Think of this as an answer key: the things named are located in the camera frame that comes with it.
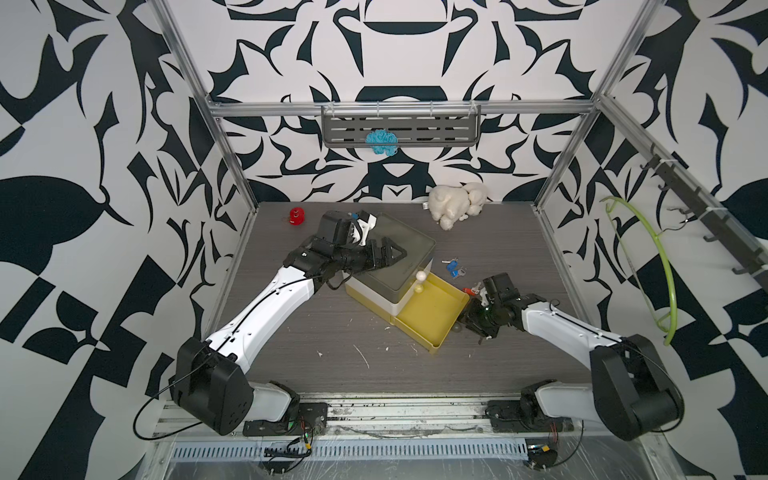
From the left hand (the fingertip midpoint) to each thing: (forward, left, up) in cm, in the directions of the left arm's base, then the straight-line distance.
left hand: (394, 252), depth 75 cm
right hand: (-7, -19, -22) cm, 30 cm away
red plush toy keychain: (+32, +33, -20) cm, 50 cm away
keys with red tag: (+2, -26, -25) cm, 36 cm away
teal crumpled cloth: (+36, +2, +8) cm, 36 cm away
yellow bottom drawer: (-5, -11, -26) cm, 28 cm away
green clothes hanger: (-19, -58, -4) cm, 62 cm away
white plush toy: (+33, -21, -17) cm, 43 cm away
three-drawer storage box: (-7, +3, -5) cm, 9 cm away
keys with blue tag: (+11, -21, -25) cm, 34 cm away
